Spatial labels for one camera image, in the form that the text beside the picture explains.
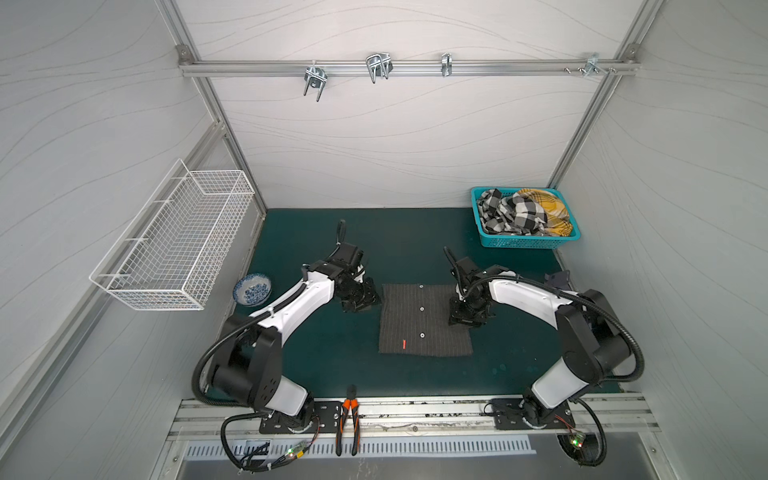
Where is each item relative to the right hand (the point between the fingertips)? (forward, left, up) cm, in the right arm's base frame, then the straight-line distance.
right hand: (459, 315), depth 89 cm
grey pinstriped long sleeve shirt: (-3, +14, +1) cm, 14 cm away
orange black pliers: (-25, +30, -1) cm, 39 cm away
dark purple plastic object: (+18, -38, -6) cm, 42 cm away
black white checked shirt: (+35, -21, +9) cm, 42 cm away
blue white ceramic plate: (+5, +66, 0) cm, 67 cm away
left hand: (+1, +23, +8) cm, 24 cm away
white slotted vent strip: (-33, +15, -2) cm, 37 cm away
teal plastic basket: (+28, -21, +2) cm, 35 cm away
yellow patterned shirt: (+36, -37, +7) cm, 52 cm away
